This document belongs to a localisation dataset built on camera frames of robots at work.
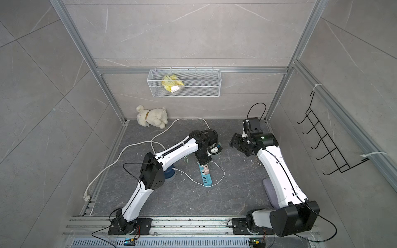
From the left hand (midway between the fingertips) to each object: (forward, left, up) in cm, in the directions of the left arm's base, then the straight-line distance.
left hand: (206, 159), depth 88 cm
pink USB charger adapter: (-6, 0, -1) cm, 6 cm away
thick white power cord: (-15, +68, -10) cm, 71 cm away
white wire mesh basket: (+46, +3, +21) cm, 50 cm away
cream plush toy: (+36, +35, +1) cm, 50 cm away
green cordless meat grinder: (0, -5, +9) cm, 10 cm away
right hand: (0, -15, +15) cm, 21 cm away
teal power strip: (-9, 0, -5) cm, 11 cm away
